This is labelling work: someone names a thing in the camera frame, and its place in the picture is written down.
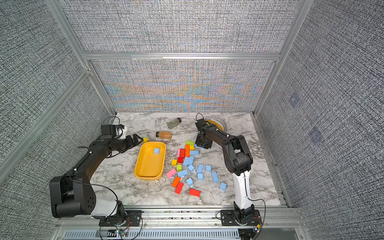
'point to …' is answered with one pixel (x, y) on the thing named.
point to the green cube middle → (179, 167)
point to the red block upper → (182, 152)
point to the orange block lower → (176, 181)
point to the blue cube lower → (200, 176)
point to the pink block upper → (178, 153)
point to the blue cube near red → (189, 181)
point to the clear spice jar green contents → (173, 123)
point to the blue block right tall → (200, 168)
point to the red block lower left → (179, 188)
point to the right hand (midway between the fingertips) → (200, 141)
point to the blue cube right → (208, 168)
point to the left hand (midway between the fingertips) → (139, 140)
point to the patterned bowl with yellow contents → (218, 122)
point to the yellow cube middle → (174, 162)
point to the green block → (188, 142)
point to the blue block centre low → (183, 173)
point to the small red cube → (180, 160)
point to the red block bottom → (195, 192)
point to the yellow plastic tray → (149, 166)
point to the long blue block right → (215, 177)
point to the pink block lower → (171, 173)
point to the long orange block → (187, 148)
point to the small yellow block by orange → (192, 147)
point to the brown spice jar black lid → (166, 135)
